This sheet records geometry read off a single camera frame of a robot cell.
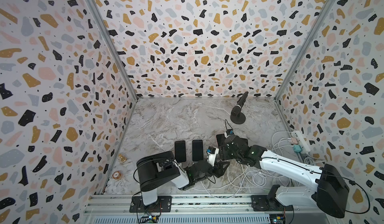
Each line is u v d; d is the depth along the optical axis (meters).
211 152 0.73
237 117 1.09
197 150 0.97
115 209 0.73
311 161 0.87
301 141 0.95
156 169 0.49
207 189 0.78
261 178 0.82
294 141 0.97
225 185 0.79
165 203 0.74
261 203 0.73
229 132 0.74
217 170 0.72
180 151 0.93
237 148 0.61
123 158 0.87
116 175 0.80
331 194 0.40
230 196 0.78
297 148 0.95
